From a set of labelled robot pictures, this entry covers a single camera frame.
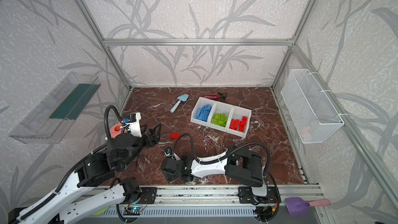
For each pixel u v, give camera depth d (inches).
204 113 39.7
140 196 28.0
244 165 19.1
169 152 28.3
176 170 23.9
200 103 41.7
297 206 27.4
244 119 38.4
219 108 41.0
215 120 38.2
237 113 39.2
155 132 22.9
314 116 24.2
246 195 28.6
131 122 20.7
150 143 22.0
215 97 43.7
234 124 37.9
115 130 33.3
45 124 24.7
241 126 38.0
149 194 29.1
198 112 40.1
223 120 37.8
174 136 36.9
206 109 40.1
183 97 43.9
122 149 17.2
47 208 15.9
